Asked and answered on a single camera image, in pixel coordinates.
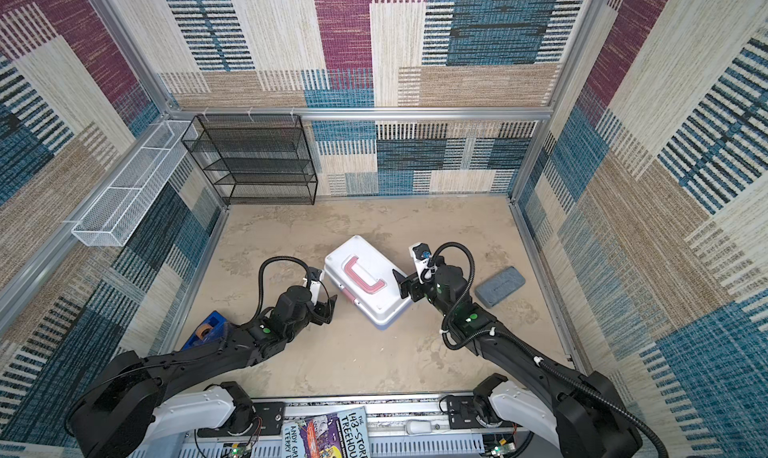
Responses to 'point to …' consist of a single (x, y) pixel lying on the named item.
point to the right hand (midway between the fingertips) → (411, 266)
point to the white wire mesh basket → (115, 217)
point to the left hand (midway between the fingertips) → (324, 288)
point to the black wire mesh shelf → (255, 159)
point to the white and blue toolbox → (364, 276)
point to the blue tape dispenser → (211, 329)
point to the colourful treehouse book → (343, 434)
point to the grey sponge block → (499, 287)
